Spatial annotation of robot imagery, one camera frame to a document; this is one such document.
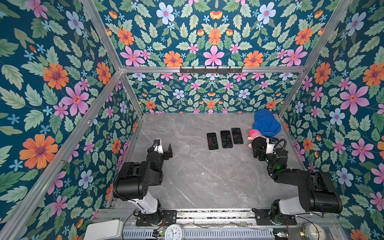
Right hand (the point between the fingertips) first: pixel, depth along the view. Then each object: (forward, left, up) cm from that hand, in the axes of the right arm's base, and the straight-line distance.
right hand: (261, 146), depth 92 cm
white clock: (-43, +50, -3) cm, 66 cm away
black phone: (+4, +30, +1) cm, 31 cm away
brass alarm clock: (-44, -12, -3) cm, 45 cm away
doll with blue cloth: (+23, -11, -6) cm, 26 cm away
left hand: (+2, +62, +4) cm, 62 cm away
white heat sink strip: (-44, +13, -9) cm, 47 cm away
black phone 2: (+13, +12, -6) cm, 19 cm away
